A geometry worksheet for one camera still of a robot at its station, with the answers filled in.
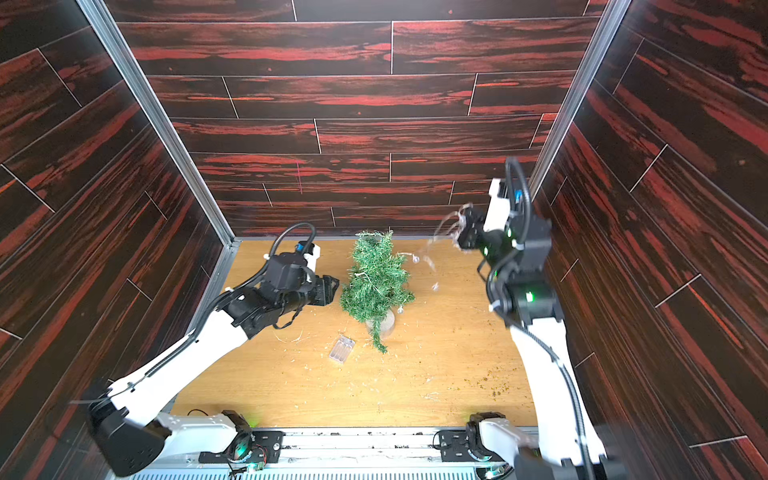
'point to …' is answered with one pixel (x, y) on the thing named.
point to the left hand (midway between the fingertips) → (334, 282)
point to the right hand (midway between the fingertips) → (478, 206)
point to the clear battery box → (341, 349)
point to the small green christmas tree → (377, 282)
